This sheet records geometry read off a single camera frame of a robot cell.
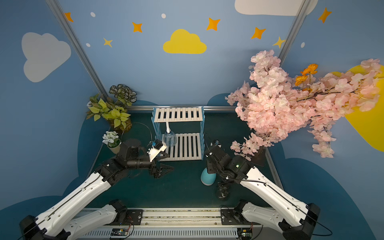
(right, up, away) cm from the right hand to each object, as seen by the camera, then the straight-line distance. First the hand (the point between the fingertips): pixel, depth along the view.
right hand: (213, 160), depth 74 cm
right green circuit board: (+15, -35, -2) cm, 38 cm away
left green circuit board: (-46, -34, -2) cm, 58 cm away
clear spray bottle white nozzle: (-27, +9, +30) cm, 41 cm away
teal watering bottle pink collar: (-2, -11, +5) cm, 13 cm away
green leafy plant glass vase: (-65, +30, +26) cm, 76 cm away
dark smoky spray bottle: (+5, -15, 0) cm, 16 cm away
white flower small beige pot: (-61, +9, +16) cm, 63 cm away
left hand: (-21, +2, -5) cm, 22 cm away
